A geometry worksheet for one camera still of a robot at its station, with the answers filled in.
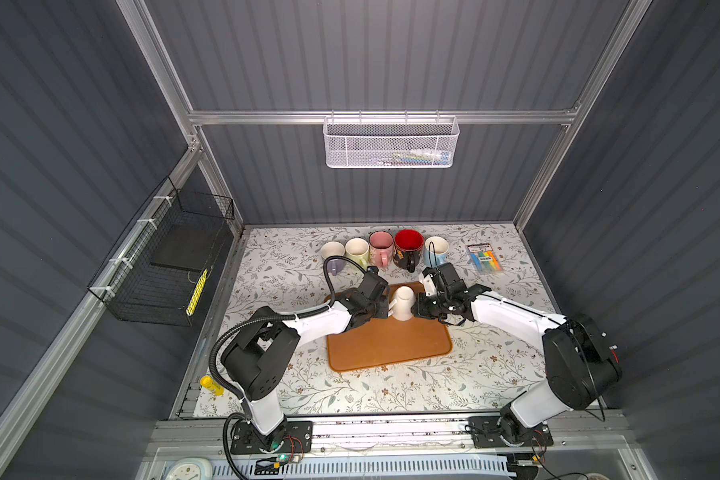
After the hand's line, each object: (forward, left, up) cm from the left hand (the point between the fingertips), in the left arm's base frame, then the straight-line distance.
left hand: (384, 302), depth 92 cm
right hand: (-4, -9, +1) cm, 9 cm away
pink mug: (+18, 0, +5) cm, 19 cm away
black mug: (+18, -10, +4) cm, 21 cm away
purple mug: (+25, +17, -2) cm, 30 cm away
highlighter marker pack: (+19, -38, -4) cm, 43 cm away
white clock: (-39, +49, -5) cm, 62 cm away
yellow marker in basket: (-10, +46, +21) cm, 52 cm away
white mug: (-2, -5, +4) cm, 7 cm away
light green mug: (+21, +8, +1) cm, 23 cm away
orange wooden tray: (-8, -1, -9) cm, 12 cm away
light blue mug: (+18, -21, +3) cm, 27 cm away
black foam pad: (+7, +52, +22) cm, 57 cm away
